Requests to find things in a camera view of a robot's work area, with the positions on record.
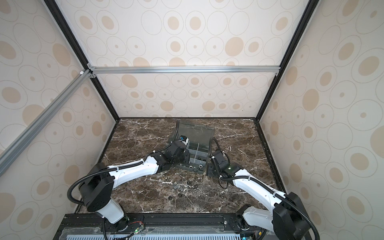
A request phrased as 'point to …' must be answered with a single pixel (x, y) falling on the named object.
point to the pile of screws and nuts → (177, 187)
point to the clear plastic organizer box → (199, 138)
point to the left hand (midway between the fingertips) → (193, 152)
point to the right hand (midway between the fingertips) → (211, 169)
